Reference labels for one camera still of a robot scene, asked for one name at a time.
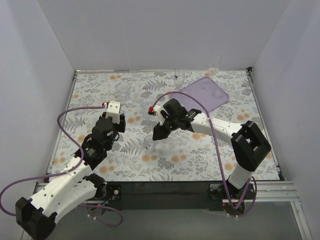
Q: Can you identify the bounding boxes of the faceted tumbler back left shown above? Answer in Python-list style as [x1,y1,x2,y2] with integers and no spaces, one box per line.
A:
[115,81,131,100]

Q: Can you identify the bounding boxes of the purple cable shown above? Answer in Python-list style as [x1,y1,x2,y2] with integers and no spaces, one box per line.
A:
[151,91,257,218]
[0,102,124,228]

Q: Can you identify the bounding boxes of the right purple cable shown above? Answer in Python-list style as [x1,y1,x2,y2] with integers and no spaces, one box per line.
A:
[151,91,257,218]

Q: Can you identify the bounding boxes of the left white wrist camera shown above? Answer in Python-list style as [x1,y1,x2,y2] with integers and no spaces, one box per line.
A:
[105,100,121,124]

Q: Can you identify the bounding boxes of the lavender plastic tray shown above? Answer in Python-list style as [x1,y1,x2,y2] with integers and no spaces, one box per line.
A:
[169,77,229,113]

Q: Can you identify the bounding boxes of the small glass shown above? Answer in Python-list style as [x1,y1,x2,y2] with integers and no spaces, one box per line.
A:
[144,135,157,151]
[181,95,191,107]

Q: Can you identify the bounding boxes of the champagne flute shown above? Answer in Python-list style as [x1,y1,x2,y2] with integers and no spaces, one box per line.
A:
[174,69,186,90]
[202,51,222,91]

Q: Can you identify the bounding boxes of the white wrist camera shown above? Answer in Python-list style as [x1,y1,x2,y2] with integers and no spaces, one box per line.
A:
[148,105,167,126]
[105,100,121,124]

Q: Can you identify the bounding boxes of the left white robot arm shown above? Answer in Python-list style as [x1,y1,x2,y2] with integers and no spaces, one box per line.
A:
[15,113,126,240]

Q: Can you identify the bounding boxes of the faceted glass edge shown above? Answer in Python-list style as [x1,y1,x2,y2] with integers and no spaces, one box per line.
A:
[213,82,227,99]

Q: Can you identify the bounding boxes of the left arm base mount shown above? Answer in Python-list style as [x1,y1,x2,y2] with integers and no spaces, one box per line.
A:
[86,184,122,217]

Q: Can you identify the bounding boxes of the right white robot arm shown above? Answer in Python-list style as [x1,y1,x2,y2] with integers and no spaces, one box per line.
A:
[148,98,272,197]

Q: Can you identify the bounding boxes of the floral table mat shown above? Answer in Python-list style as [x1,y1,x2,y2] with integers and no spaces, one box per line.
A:
[48,70,282,183]

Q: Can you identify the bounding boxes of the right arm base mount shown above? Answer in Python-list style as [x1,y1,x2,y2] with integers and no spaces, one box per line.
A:
[207,183,257,218]

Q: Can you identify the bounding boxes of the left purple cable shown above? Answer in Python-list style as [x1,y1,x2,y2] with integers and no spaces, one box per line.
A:
[0,102,124,228]

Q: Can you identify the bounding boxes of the ribbed tumbler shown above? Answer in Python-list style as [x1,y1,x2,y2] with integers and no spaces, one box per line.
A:
[140,97,156,113]

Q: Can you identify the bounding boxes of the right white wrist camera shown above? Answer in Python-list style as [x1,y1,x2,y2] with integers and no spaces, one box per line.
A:
[148,105,167,126]

